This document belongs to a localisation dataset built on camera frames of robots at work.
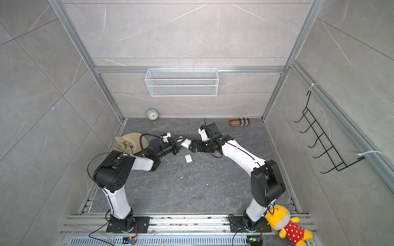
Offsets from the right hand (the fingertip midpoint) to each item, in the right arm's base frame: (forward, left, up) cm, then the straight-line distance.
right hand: (196, 146), depth 86 cm
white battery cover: (0, +5, -14) cm, 15 cm away
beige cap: (+12, +46, -12) cm, 49 cm away
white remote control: (+1, +5, +2) cm, 6 cm away
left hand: (+5, +5, +4) cm, 8 cm away
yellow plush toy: (-36, -38, -7) cm, 53 cm away
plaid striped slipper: (+30, -33, -12) cm, 46 cm away
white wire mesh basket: (+41, +9, +16) cm, 45 cm away
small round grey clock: (+35, +34, -7) cm, 49 cm away
